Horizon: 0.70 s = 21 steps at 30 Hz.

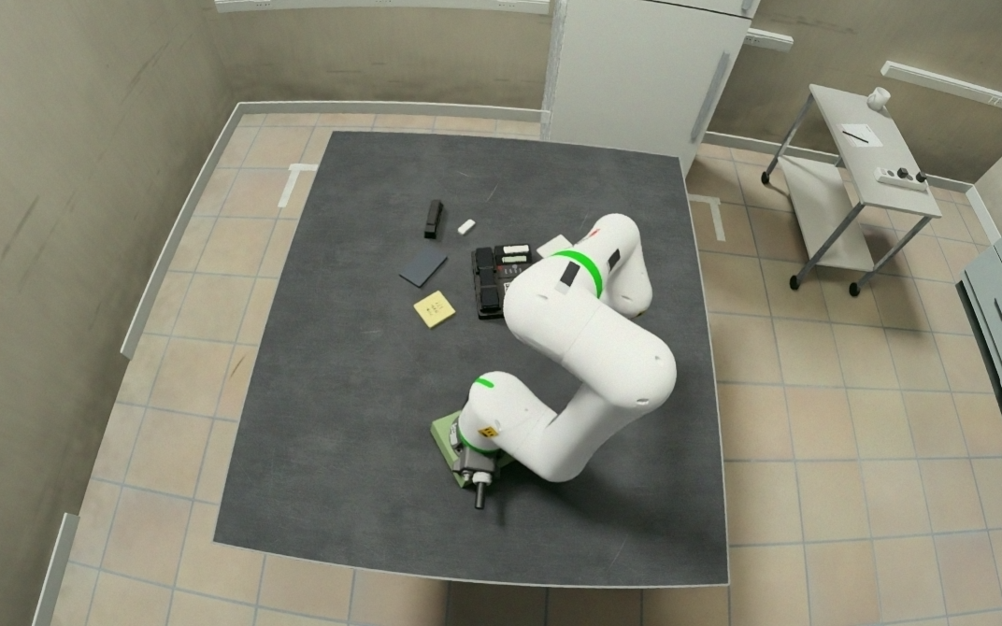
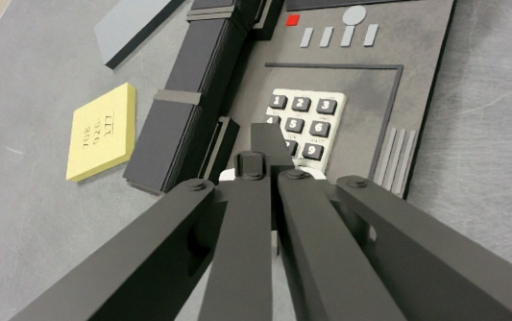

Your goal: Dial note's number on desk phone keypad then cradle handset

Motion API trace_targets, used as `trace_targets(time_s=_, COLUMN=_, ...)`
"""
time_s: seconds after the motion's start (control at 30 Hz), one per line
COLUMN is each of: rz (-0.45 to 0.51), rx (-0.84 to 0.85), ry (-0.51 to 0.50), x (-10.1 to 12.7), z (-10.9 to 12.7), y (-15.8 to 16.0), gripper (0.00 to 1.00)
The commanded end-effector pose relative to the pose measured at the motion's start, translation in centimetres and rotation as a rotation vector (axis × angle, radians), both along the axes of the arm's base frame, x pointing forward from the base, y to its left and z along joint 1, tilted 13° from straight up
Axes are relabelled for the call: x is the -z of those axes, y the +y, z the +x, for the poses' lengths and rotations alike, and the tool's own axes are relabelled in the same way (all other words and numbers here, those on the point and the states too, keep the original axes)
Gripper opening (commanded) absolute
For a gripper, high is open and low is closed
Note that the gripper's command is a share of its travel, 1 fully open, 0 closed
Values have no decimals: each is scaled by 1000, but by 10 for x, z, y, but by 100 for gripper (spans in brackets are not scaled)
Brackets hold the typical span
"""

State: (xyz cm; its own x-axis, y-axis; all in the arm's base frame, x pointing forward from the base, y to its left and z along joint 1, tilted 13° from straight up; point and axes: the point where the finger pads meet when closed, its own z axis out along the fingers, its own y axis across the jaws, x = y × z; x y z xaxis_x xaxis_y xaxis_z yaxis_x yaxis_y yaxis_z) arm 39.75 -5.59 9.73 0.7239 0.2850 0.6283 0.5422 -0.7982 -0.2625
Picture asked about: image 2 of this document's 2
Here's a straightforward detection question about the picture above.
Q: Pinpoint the light grey flat rectangular slab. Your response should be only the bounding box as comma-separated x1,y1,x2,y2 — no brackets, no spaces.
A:
94,0,185,70

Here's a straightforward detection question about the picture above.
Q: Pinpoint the dark grey telephone handset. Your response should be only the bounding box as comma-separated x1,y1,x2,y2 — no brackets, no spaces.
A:
122,0,267,198

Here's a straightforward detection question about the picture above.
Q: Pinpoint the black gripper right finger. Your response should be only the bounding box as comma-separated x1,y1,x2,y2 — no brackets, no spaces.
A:
265,123,512,321

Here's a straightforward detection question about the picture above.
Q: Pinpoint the yellow sticky note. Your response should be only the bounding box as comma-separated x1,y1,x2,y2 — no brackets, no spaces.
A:
66,83,135,182

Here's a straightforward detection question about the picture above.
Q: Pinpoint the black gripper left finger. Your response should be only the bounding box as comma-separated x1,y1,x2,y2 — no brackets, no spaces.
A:
8,123,273,321

